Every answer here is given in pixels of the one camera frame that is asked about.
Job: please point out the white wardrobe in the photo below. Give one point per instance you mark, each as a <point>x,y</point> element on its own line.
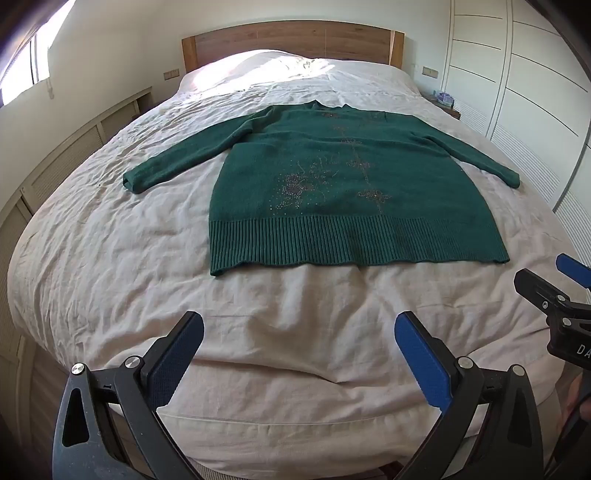
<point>521,92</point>

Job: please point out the person's right hand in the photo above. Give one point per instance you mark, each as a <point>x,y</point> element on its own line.
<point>574,392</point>

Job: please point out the wall switch plate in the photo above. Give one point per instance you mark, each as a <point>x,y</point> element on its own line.
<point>430,71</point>
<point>171,74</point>

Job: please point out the bed with beige sheet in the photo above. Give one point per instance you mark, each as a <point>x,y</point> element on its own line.
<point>258,332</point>

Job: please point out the wooden headboard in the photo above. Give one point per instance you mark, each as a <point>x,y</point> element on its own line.
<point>295,44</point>

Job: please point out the green knitted sweater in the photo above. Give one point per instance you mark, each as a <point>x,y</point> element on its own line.
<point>341,194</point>

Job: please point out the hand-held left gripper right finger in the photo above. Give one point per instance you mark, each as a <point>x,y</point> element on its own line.
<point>425,364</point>

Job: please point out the blue tissue box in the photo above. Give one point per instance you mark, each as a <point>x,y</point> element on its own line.
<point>445,98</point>

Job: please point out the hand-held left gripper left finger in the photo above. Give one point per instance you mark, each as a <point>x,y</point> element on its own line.
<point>178,357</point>

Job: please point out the window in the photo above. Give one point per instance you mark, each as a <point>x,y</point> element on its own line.
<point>27,60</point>

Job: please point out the wooden nightstand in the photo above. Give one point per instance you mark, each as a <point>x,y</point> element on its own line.
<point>450,110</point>

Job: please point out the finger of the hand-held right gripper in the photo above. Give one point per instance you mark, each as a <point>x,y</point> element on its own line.
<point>572,270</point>
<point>542,295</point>

